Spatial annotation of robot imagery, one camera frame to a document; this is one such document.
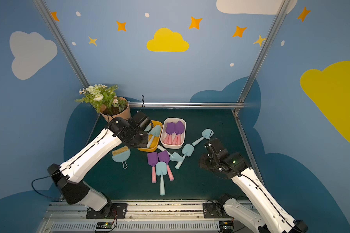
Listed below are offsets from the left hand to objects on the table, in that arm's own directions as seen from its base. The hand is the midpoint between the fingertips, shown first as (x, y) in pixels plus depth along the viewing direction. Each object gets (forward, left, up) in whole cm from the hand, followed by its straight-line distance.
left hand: (143, 141), depth 75 cm
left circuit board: (-35, +18, -24) cm, 46 cm away
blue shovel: (+23, -41, -24) cm, 53 cm away
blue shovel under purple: (+3, -16, -22) cm, 28 cm away
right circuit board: (-33, -45, -25) cm, 61 cm away
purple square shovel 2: (+1, -2, -22) cm, 22 cm away
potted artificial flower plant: (+27, +28, +4) cm, 39 cm away
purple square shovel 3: (+3, -9, -22) cm, 24 cm away
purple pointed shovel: (+25, -19, -22) cm, 39 cm away
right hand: (-8, -31, -4) cm, 32 cm away
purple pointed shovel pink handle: (+16, -12, -21) cm, 29 cm away
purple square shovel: (+26, -12, -23) cm, 36 cm away
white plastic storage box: (+9, -16, -20) cm, 27 cm away
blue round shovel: (-6, -9, -23) cm, 25 cm away
